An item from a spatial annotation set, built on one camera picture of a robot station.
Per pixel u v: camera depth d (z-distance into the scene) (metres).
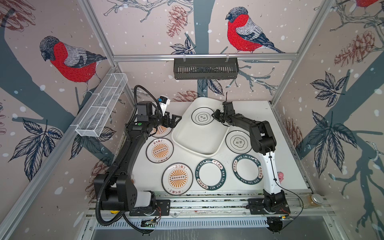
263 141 0.62
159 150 0.95
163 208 0.73
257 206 0.73
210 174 0.84
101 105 0.79
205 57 0.98
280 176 0.81
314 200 0.67
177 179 0.83
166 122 0.70
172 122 0.71
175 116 0.71
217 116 1.00
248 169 0.88
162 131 1.04
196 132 1.06
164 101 0.69
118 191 0.40
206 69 1.05
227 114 0.89
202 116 1.12
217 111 1.00
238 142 0.98
